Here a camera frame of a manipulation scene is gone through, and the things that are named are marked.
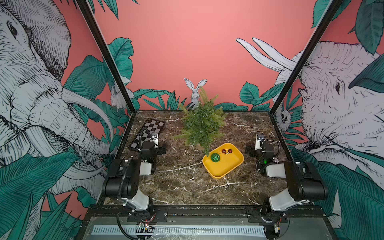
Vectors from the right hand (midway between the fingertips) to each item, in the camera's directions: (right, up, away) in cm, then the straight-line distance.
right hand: (253, 140), depth 95 cm
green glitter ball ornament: (-25, -10, -5) cm, 28 cm away
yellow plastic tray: (-20, -13, -2) cm, 24 cm away
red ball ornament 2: (-15, -7, +1) cm, 16 cm away
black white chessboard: (-71, +9, +13) cm, 72 cm away
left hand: (-63, +1, 0) cm, 63 cm away
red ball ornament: (-19, -7, +1) cm, 20 cm away
